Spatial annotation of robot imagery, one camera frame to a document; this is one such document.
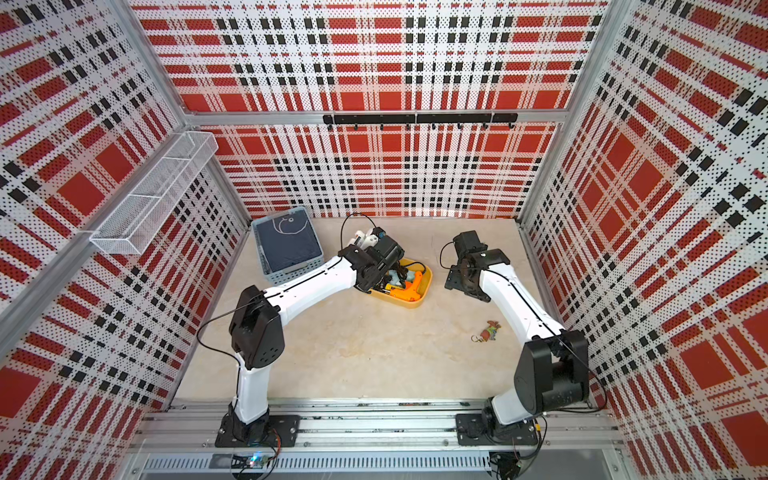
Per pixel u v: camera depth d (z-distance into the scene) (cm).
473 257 60
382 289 94
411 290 96
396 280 98
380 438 73
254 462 69
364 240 80
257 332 50
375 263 65
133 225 70
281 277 99
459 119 89
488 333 90
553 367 43
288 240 105
